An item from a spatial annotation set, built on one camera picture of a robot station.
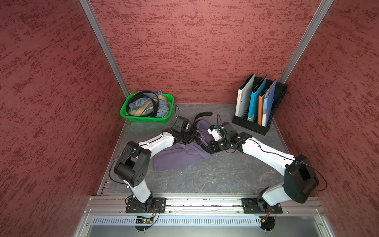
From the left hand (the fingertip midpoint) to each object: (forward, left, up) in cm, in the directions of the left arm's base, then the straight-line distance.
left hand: (198, 138), depth 89 cm
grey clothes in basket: (+29, +45, +1) cm, 54 cm away
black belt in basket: (+39, +45, +2) cm, 59 cm away
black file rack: (+35, -59, +10) cm, 70 cm away
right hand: (-9, -6, +1) cm, 10 cm away
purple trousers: (-8, +10, -5) cm, 14 cm away
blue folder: (+16, -42, +15) cm, 48 cm away
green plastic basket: (+17, +36, -3) cm, 40 cm away
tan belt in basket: (+24, +46, -2) cm, 52 cm away
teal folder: (+19, -35, +15) cm, 43 cm away
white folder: (+23, -29, +14) cm, 40 cm away
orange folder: (+17, -38, +17) cm, 44 cm away
